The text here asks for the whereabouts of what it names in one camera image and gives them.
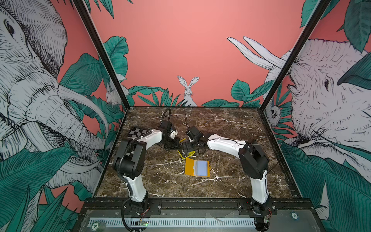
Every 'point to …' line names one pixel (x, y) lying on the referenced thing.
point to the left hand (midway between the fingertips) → (181, 145)
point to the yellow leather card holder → (197, 168)
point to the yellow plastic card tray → (190, 154)
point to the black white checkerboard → (135, 132)
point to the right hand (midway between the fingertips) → (187, 145)
